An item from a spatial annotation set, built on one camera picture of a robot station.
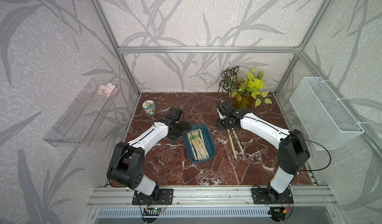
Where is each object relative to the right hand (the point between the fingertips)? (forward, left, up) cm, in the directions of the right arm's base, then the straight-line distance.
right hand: (218, 124), depth 89 cm
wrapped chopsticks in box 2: (-13, +11, -9) cm, 20 cm away
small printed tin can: (+16, +46, -3) cm, 49 cm away
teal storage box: (-5, +6, -10) cm, 13 cm away
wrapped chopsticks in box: (-3, +17, -9) cm, 20 cm away
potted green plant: (+20, -17, +8) cm, 28 cm away
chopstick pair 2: (-7, -9, -11) cm, 16 cm away
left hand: (-4, +19, -2) cm, 19 cm away
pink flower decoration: (+7, +59, +23) cm, 64 cm away
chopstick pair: (-6, -13, -11) cm, 18 cm away
